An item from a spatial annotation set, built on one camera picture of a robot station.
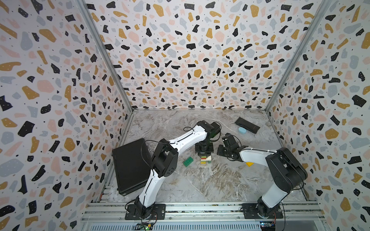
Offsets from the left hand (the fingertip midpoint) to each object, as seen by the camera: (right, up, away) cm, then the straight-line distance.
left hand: (209, 157), depth 85 cm
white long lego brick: (0, -2, +2) cm, 3 cm away
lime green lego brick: (-4, 0, 0) cm, 4 cm away
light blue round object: (+27, +14, +22) cm, 38 cm away
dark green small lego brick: (+1, -5, +7) cm, 8 cm away
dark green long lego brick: (-13, -4, +6) cm, 15 cm away
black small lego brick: (-4, +3, -7) cm, 9 cm away
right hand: (+7, +2, +11) cm, 13 cm away
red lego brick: (-3, -1, +2) cm, 4 cm away
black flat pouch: (+31, +18, +24) cm, 44 cm away
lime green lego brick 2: (-3, -5, +6) cm, 9 cm away
